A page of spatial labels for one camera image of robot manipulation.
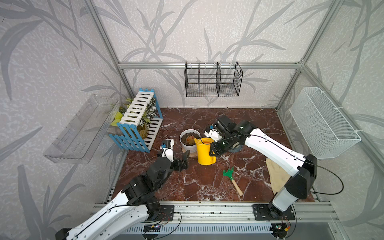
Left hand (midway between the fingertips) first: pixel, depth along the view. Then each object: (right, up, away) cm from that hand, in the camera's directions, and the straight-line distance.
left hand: (182, 151), depth 70 cm
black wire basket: (+17, +43, +35) cm, 58 cm away
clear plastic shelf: (-47, +9, -1) cm, 47 cm away
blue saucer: (+32, -4, +26) cm, 41 cm away
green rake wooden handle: (+26, -17, +17) cm, 35 cm away
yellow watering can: (+10, 0, +4) cm, 11 cm away
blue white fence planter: (-24, +12, +11) cm, 29 cm away
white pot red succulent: (0, +3, +20) cm, 20 cm away
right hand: (+13, -2, +4) cm, 14 cm away
